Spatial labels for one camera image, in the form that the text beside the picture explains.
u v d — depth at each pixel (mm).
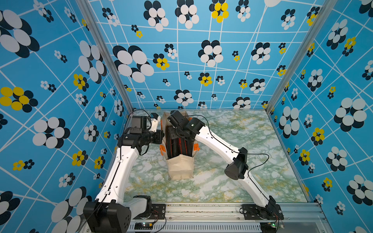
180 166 737
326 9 685
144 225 722
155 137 665
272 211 634
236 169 524
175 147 805
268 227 693
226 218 734
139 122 568
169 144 805
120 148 486
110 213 368
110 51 868
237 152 550
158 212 724
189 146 788
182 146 796
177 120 620
